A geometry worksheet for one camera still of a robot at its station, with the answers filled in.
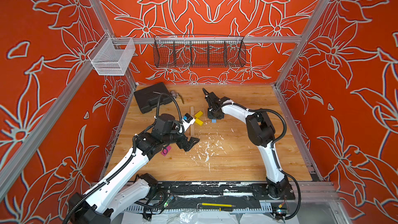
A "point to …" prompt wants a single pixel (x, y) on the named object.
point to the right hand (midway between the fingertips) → (212, 114)
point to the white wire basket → (111, 56)
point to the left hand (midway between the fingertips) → (192, 131)
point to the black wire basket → (195, 51)
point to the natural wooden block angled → (192, 130)
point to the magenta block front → (168, 148)
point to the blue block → (214, 121)
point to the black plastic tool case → (152, 96)
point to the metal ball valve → (174, 94)
